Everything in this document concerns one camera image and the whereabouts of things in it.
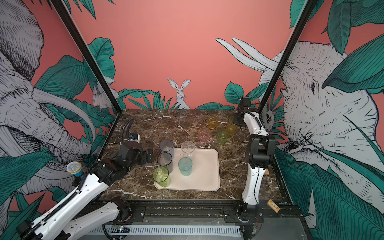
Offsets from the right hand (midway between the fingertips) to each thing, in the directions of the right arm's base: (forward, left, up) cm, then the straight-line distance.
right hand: (237, 118), depth 99 cm
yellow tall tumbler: (-2, +3, -8) cm, 9 cm away
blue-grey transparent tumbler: (-20, +45, -3) cm, 49 cm away
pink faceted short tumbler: (-4, +22, -13) cm, 26 cm away
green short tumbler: (-6, +9, -11) cm, 15 cm away
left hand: (-28, +54, +8) cm, 61 cm away
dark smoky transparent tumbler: (-27, +46, -6) cm, 54 cm away
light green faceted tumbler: (-36, +47, -9) cm, 60 cm away
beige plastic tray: (-33, +22, -15) cm, 42 cm away
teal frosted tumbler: (-30, +34, -8) cm, 46 cm away
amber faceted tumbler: (+7, +16, -9) cm, 19 cm away
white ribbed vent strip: (-61, +18, -13) cm, 65 cm away
